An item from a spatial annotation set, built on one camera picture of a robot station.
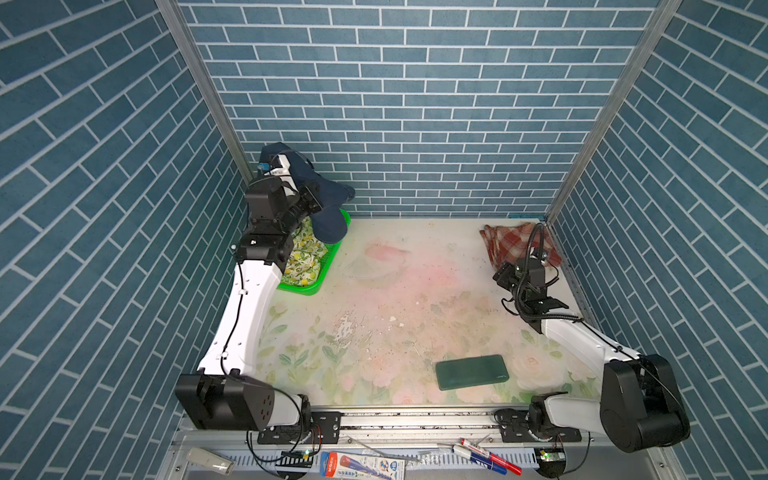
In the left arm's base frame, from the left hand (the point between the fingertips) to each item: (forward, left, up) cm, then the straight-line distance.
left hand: (322, 181), depth 70 cm
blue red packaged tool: (-52, -4, -41) cm, 66 cm away
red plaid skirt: (+12, -58, -37) cm, 70 cm away
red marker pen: (-51, -40, -40) cm, 77 cm away
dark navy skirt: (+1, +1, -15) cm, 15 cm away
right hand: (-5, -51, -27) cm, 58 cm away
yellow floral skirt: (+5, +13, -38) cm, 40 cm away
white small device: (-51, +25, -39) cm, 69 cm away
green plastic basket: (-8, +7, -35) cm, 36 cm away
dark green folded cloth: (-32, -39, -41) cm, 65 cm away
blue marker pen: (-52, -38, -40) cm, 76 cm away
